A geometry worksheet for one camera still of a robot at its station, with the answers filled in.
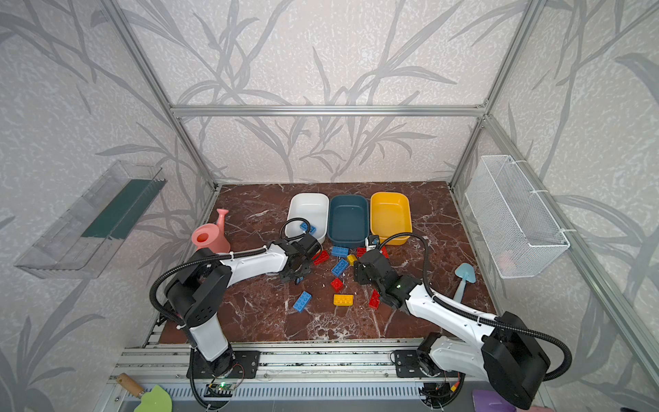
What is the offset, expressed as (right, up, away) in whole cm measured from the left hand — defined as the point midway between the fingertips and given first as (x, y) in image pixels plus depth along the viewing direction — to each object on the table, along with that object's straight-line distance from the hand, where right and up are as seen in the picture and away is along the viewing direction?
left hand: (301, 272), depth 93 cm
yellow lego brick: (+15, -7, -8) cm, 18 cm away
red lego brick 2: (+26, -7, -8) cm, 28 cm away
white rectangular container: (+3, +24, +17) cm, 30 cm away
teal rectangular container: (+18, +18, +12) cm, 28 cm away
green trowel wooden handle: (-42, -25, -24) cm, 55 cm away
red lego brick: (+22, +7, +4) cm, 23 cm away
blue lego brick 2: (+14, +7, +3) cm, 16 cm away
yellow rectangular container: (+35, +20, +14) cm, 43 cm away
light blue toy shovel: (+60, 0, -3) cm, 60 cm away
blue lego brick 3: (+14, +1, 0) cm, 14 cm away
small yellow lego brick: (+19, +5, +1) cm, 19 cm away
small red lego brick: (+14, -3, -7) cm, 15 cm away
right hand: (+22, +6, -8) cm, 24 cm away
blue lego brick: (0, +16, +11) cm, 19 cm away
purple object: (+55, -27, -26) cm, 67 cm away
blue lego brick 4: (+2, -8, -8) cm, 12 cm away
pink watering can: (-31, +14, -3) cm, 34 cm away
